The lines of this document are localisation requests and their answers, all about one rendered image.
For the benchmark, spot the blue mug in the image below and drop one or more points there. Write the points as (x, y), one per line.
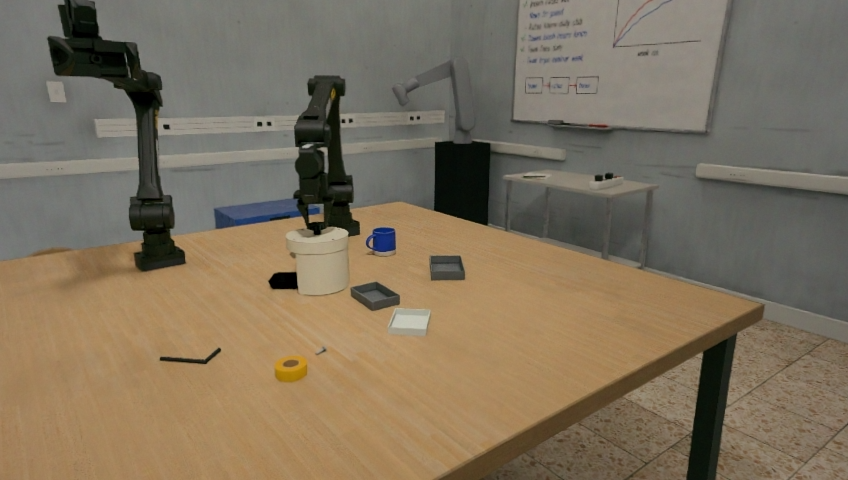
(384, 245)

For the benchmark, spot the yellow roll of tape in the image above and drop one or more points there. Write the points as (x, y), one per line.
(296, 373)

